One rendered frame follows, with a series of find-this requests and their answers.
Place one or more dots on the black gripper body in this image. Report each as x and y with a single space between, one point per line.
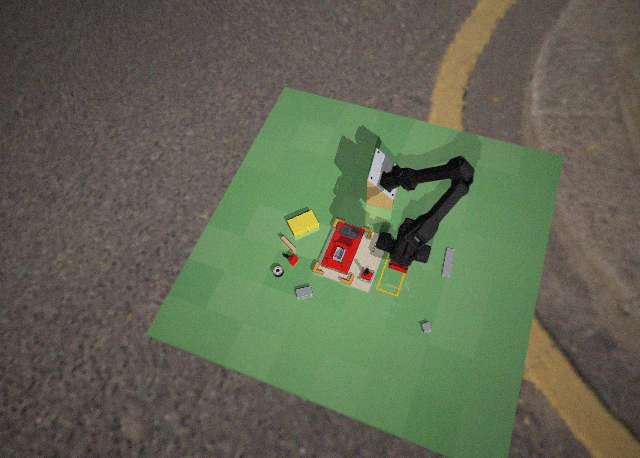
384 243

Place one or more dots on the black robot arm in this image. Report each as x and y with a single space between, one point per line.
425 226

